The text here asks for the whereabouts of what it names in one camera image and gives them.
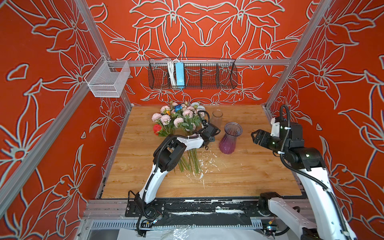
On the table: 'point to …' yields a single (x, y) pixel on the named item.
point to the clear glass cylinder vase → (216, 118)
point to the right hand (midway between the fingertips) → (256, 134)
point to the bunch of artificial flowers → (179, 120)
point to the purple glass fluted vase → (227, 144)
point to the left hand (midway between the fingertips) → (210, 133)
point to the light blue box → (180, 75)
